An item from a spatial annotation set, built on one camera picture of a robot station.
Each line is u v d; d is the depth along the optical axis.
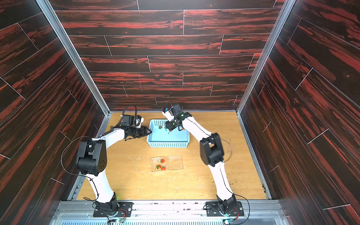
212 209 0.73
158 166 0.88
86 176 0.54
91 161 0.51
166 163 0.91
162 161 0.91
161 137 1.06
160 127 1.08
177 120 0.72
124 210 0.73
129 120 0.80
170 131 0.88
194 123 0.67
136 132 0.86
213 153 0.59
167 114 0.88
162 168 0.88
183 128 0.73
